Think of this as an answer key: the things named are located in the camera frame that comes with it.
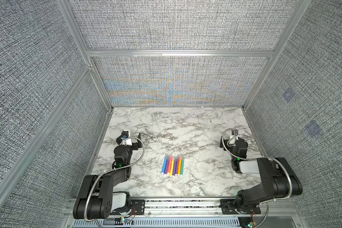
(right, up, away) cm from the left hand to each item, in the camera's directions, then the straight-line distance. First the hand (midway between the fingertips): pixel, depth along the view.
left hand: (131, 131), depth 85 cm
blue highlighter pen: (+19, -21, +3) cm, 29 cm away
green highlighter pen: (+31, -22, +2) cm, 38 cm away
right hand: (+62, -2, +7) cm, 62 cm away
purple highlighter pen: (+22, -22, +2) cm, 31 cm away
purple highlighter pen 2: (+26, -22, +1) cm, 34 cm away
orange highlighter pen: (+29, -22, +2) cm, 36 cm away
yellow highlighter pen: (+24, -22, +1) cm, 33 cm away
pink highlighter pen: (+23, -19, +4) cm, 30 cm away
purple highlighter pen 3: (+27, -21, +3) cm, 35 cm away
